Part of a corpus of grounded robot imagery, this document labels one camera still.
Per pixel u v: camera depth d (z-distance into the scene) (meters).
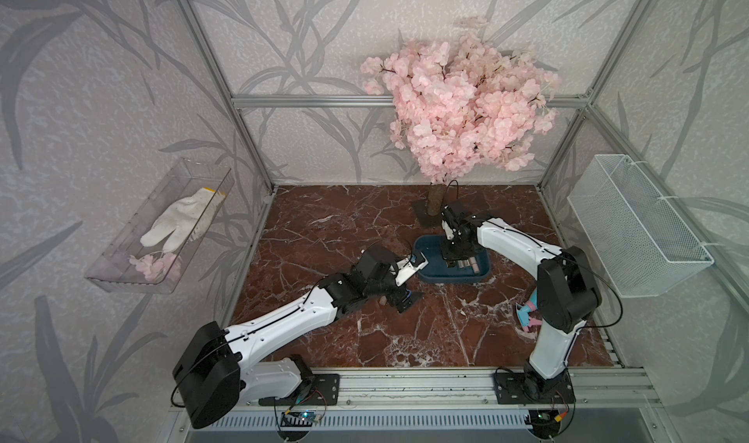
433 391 0.75
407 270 0.66
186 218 0.69
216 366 0.39
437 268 1.08
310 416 0.70
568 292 0.49
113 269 0.57
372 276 0.58
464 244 0.77
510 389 0.73
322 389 0.74
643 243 0.61
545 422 0.71
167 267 0.56
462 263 0.96
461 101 0.60
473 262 0.96
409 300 0.68
